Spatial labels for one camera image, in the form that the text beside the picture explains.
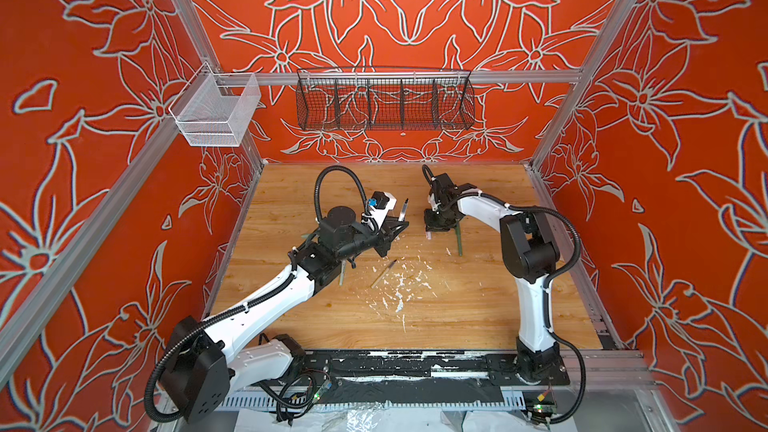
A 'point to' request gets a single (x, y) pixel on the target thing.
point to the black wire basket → (385, 99)
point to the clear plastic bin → (213, 107)
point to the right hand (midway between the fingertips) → (424, 225)
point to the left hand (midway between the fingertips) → (404, 219)
